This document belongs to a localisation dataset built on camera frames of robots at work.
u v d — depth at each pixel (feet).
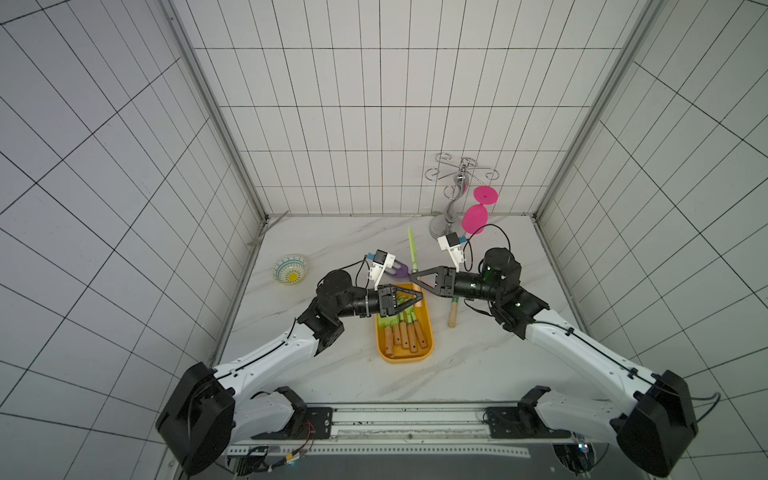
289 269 3.38
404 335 2.80
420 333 2.85
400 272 3.43
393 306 2.03
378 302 1.97
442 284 2.03
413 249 2.11
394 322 2.88
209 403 1.33
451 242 2.11
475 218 3.20
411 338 2.80
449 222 3.64
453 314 3.00
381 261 2.11
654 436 1.26
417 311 3.03
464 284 2.01
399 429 2.39
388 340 2.68
